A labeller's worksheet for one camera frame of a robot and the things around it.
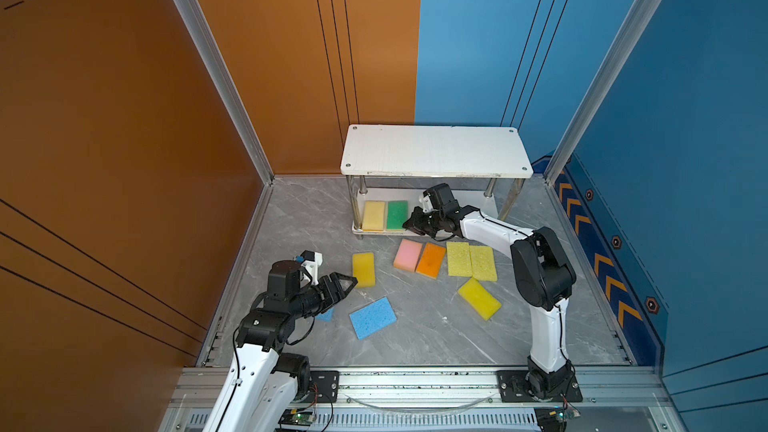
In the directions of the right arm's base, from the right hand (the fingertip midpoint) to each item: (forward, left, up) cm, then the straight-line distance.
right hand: (400, 224), depth 95 cm
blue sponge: (-26, +21, -7) cm, 35 cm away
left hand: (-23, +13, +7) cm, 27 cm away
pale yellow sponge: (+5, +9, -1) cm, 10 cm away
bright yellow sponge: (-23, -25, -9) cm, 35 cm away
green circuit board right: (-49, -36, -11) cm, 62 cm away
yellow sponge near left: (-12, +12, -7) cm, 18 cm away
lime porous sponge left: (-8, -19, -8) cm, 22 cm away
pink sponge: (-7, -2, -8) cm, 10 cm away
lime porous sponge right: (-10, -26, -8) cm, 29 cm away
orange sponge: (-8, -10, -9) cm, 16 cm away
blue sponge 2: (-27, +8, -8) cm, 29 cm away
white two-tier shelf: (0, +3, +25) cm, 25 cm away
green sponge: (+5, +1, -1) cm, 5 cm away
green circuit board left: (-49, +26, -10) cm, 56 cm away
